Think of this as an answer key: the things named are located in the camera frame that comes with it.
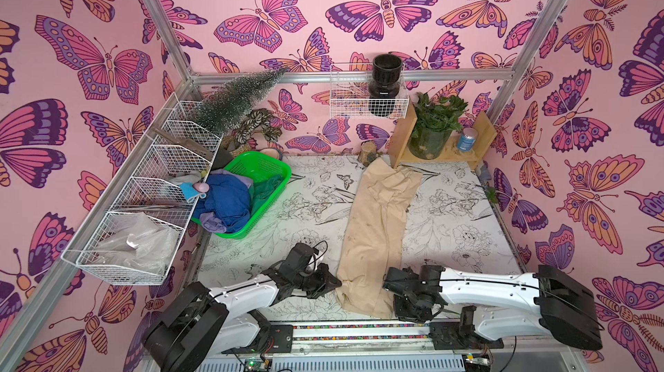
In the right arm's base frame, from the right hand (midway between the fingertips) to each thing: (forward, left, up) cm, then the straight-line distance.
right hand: (399, 324), depth 76 cm
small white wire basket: (+74, +15, +27) cm, 81 cm away
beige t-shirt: (+13, +8, +1) cm, 16 cm away
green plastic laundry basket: (+59, +55, +4) cm, 81 cm away
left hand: (+10, +16, +4) cm, 20 cm away
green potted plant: (+61, -16, +26) cm, 69 cm away
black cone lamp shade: (+59, +68, +9) cm, 90 cm away
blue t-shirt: (+36, +57, +12) cm, 69 cm away
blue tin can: (+67, -34, +13) cm, 76 cm away
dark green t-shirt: (+44, +50, +6) cm, 66 cm away
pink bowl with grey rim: (+70, +50, +1) cm, 86 cm away
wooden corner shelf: (+61, -6, +12) cm, 62 cm away
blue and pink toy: (+24, +57, +32) cm, 70 cm away
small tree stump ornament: (+65, +7, +6) cm, 66 cm away
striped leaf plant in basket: (+64, +51, +25) cm, 86 cm away
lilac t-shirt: (+27, +62, +12) cm, 69 cm away
